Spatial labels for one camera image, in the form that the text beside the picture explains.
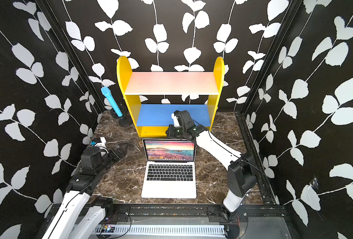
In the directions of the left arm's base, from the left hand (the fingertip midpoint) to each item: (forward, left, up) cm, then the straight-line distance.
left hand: (124, 145), depth 75 cm
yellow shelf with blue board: (+49, -10, -9) cm, 51 cm away
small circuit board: (-33, +8, -22) cm, 41 cm away
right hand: (+9, -20, +1) cm, 22 cm away
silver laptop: (-6, -22, -20) cm, 31 cm away
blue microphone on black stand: (+34, +12, -20) cm, 41 cm away
